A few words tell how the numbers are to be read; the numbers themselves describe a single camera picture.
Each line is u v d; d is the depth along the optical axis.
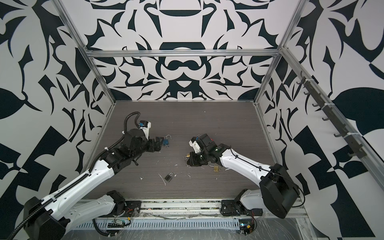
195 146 0.77
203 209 0.76
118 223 0.69
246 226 0.71
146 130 0.69
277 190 0.42
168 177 0.84
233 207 0.74
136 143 0.58
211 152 0.62
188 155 0.92
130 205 0.76
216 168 0.87
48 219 0.38
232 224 0.71
